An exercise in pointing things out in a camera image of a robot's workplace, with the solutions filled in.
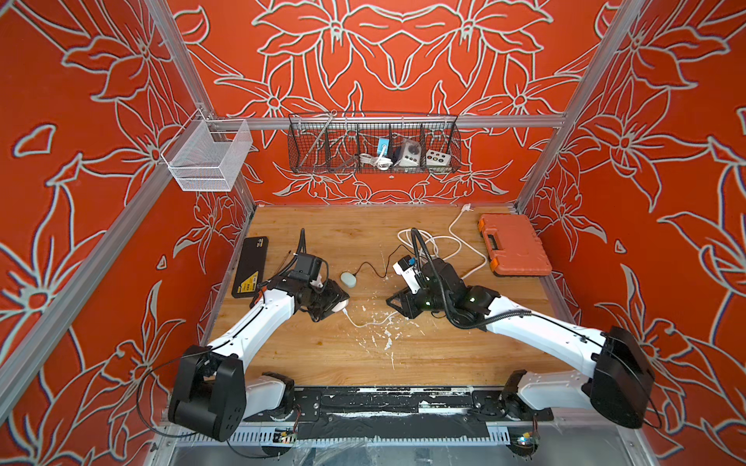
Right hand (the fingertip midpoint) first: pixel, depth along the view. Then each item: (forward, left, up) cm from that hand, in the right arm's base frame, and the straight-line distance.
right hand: (385, 301), depth 75 cm
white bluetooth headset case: (+15, +12, -14) cm, 24 cm away
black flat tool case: (+20, +47, -15) cm, 53 cm away
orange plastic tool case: (+29, -47, -13) cm, 57 cm away
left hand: (+4, +12, -7) cm, 14 cm away
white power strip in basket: (+43, -9, +17) cm, 47 cm away
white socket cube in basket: (+45, -17, +13) cm, 50 cm away
